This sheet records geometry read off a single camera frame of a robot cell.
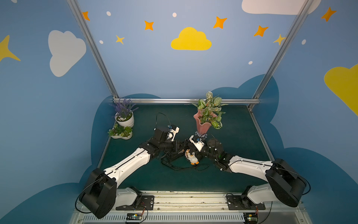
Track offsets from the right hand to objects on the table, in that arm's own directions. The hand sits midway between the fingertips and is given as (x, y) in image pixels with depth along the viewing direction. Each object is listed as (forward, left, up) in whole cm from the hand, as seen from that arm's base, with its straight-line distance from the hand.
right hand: (191, 142), depth 84 cm
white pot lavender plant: (+19, +48, 0) cm, 52 cm away
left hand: (-3, +4, +3) cm, 6 cm away
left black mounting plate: (-32, +23, -13) cm, 42 cm away
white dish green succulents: (+9, +51, -6) cm, 52 cm away
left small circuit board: (-38, +29, -14) cm, 50 cm away
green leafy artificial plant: (+16, -11, +13) cm, 24 cm away
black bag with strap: (-7, +9, -11) cm, 16 cm away
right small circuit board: (-35, -32, -15) cm, 50 cm away
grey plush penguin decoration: (-8, -1, -6) cm, 10 cm away
